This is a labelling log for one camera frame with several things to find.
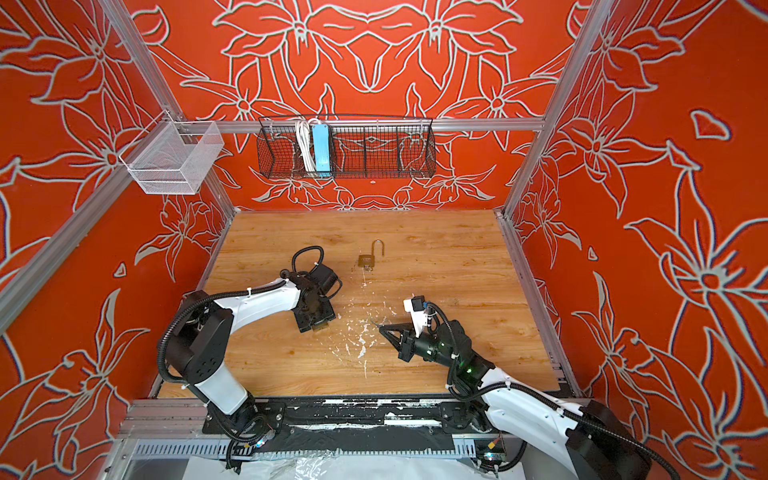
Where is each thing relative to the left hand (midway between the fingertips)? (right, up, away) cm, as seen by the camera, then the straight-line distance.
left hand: (327, 319), depth 89 cm
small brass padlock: (-2, -2, -2) cm, 3 cm away
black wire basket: (+5, +56, +10) cm, 57 cm away
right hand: (+16, +1, -17) cm, 23 cm away
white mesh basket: (-49, +51, +3) cm, 71 cm away
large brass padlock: (+12, +17, +15) cm, 26 cm away
